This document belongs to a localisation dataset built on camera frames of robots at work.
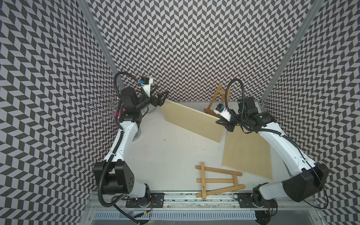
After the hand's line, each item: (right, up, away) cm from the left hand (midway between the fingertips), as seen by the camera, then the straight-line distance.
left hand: (163, 89), depth 73 cm
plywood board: (+17, -17, +2) cm, 24 cm away
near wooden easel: (+21, -55, -1) cm, 59 cm away
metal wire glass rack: (-41, -10, +16) cm, 45 cm away
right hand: (+30, -17, +3) cm, 35 cm away
